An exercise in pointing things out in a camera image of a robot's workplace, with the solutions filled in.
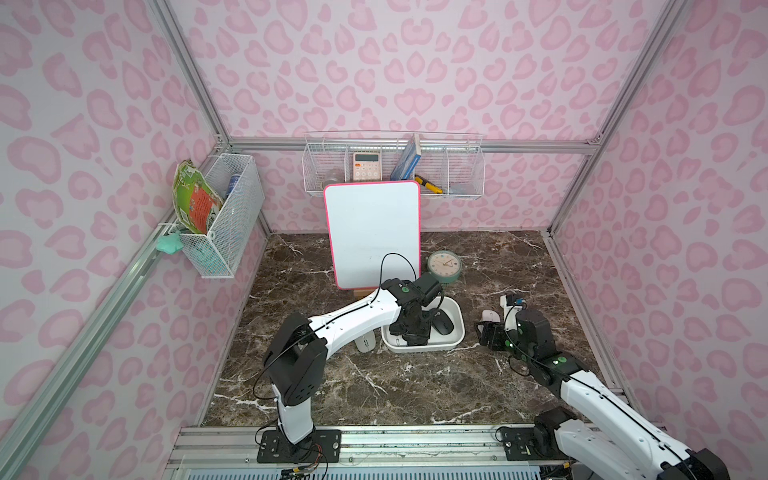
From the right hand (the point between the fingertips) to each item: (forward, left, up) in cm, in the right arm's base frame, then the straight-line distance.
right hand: (484, 323), depth 84 cm
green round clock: (+26, +8, -8) cm, 28 cm away
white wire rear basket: (+51, +6, +18) cm, 54 cm away
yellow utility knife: (+41, +15, +16) cm, 46 cm away
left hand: (-1, +18, 0) cm, 18 cm away
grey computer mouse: (-4, +34, -7) cm, 34 cm away
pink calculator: (+43, +35, +22) cm, 59 cm away
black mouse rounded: (+4, +11, -7) cm, 14 cm away
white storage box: (-2, +12, -9) cm, 16 cm away
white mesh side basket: (+6, +68, +23) cm, 72 cm away
